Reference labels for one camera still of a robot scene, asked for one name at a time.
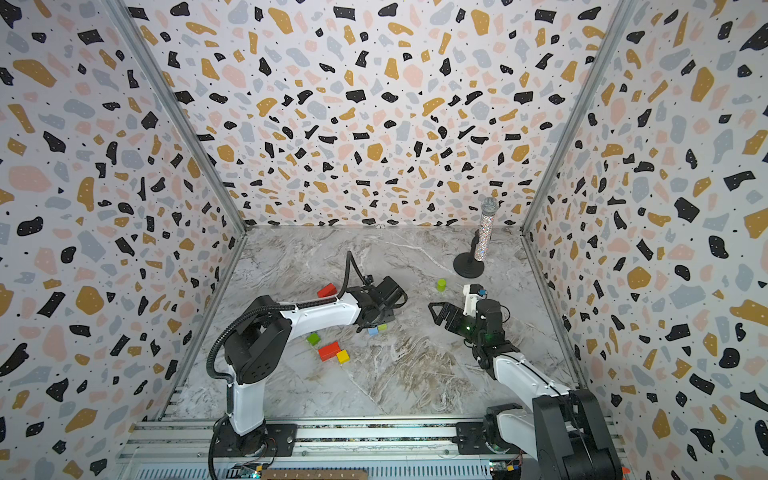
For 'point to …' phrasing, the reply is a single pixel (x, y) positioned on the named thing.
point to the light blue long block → (373, 331)
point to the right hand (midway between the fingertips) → (436, 304)
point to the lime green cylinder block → (441, 285)
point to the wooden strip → (316, 474)
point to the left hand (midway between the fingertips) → (389, 311)
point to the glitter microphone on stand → (470, 265)
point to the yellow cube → (343, 356)
